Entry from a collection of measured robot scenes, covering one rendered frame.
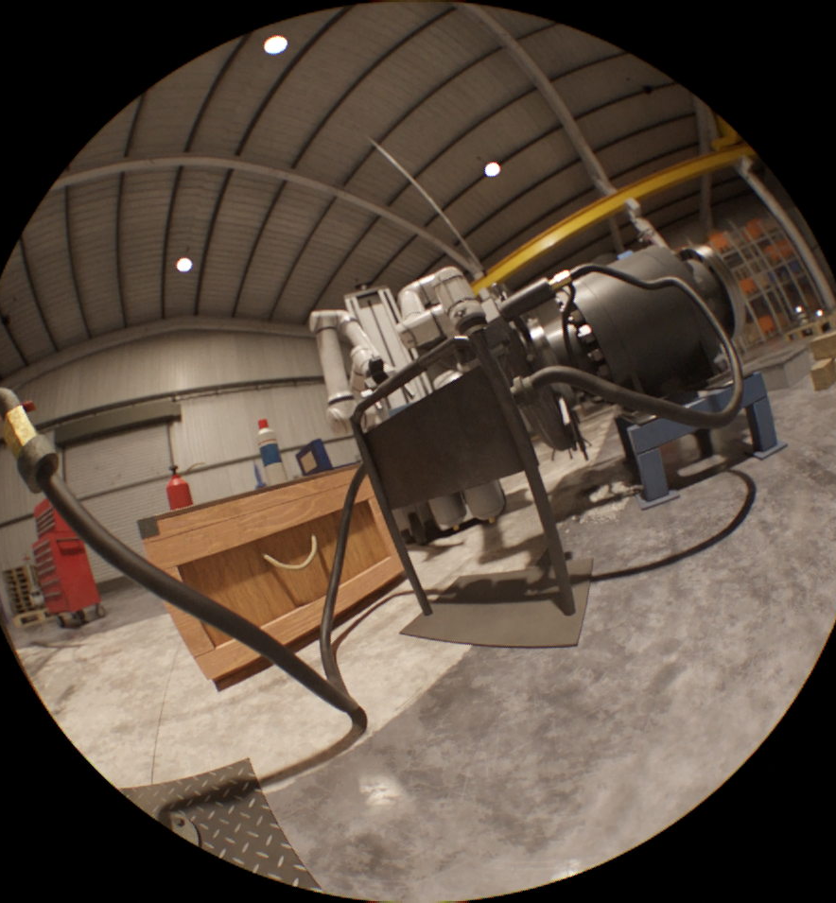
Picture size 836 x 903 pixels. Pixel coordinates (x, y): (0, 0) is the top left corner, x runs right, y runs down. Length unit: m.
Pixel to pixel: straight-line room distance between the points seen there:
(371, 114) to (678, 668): 8.60
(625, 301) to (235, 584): 1.46
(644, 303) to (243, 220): 9.03
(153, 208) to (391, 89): 6.32
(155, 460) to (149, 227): 6.63
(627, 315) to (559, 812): 1.15
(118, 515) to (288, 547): 8.56
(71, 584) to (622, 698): 3.44
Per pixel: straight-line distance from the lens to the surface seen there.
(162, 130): 8.46
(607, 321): 1.05
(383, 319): 2.06
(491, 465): 0.49
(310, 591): 0.85
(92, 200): 9.29
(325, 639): 0.74
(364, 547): 0.95
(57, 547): 3.32
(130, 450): 9.44
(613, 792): 0.37
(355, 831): 0.43
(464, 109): 8.89
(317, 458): 0.93
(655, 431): 0.92
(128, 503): 9.14
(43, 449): 0.38
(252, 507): 0.78
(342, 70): 8.20
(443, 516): 0.59
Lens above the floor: 0.36
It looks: 5 degrees up
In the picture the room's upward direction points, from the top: 21 degrees counter-clockwise
